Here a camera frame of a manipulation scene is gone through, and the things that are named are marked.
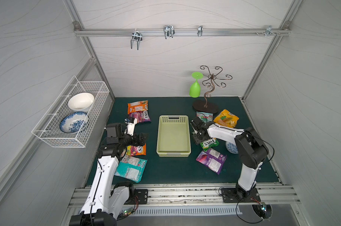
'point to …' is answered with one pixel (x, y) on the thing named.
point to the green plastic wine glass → (195, 88)
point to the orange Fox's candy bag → (137, 106)
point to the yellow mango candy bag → (226, 118)
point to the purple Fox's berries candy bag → (142, 116)
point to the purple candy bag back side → (213, 159)
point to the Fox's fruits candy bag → (133, 150)
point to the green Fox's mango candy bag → (207, 144)
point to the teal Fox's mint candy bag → (206, 117)
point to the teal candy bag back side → (131, 168)
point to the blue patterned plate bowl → (74, 122)
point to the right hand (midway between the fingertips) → (200, 136)
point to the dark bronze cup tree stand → (200, 106)
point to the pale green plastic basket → (174, 139)
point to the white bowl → (81, 101)
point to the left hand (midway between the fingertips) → (141, 133)
